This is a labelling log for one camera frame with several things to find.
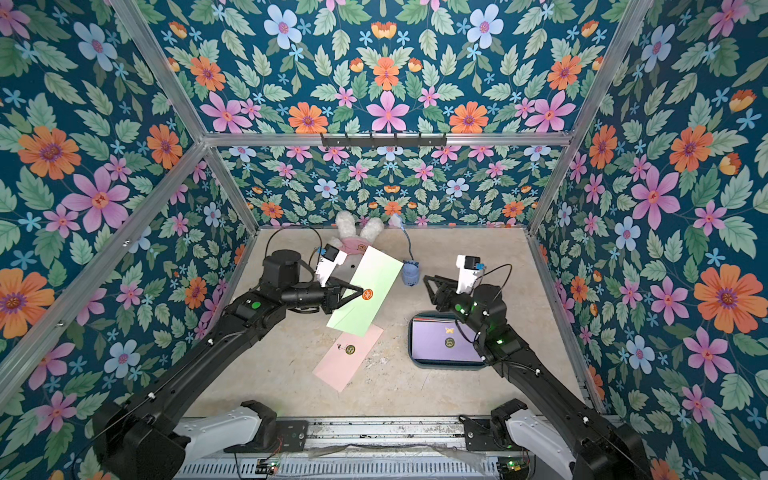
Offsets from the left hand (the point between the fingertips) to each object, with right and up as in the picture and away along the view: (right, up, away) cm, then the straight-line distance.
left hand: (363, 293), depth 69 cm
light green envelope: (+3, +4, +1) cm, 5 cm away
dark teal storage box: (+19, -22, +13) cm, 32 cm away
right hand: (+15, +3, +4) cm, 16 cm away
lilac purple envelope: (+21, -16, +17) cm, 32 cm away
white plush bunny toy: (-10, +14, +34) cm, 38 cm away
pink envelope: (-8, -22, +19) cm, 30 cm away
